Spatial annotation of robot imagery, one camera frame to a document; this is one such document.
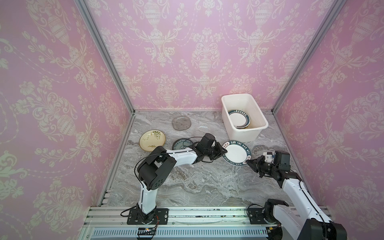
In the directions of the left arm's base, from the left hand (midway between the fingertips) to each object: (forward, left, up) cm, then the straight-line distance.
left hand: (229, 152), depth 86 cm
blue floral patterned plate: (+13, +29, -12) cm, 34 cm away
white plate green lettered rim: (0, -5, -2) cm, 6 cm away
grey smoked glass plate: (+31, +30, -10) cm, 44 cm away
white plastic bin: (+42, -17, +1) cm, 45 cm away
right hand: (-4, -9, 0) cm, 10 cm away
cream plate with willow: (+15, +51, -10) cm, 54 cm away
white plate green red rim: (+34, -14, -8) cm, 37 cm away
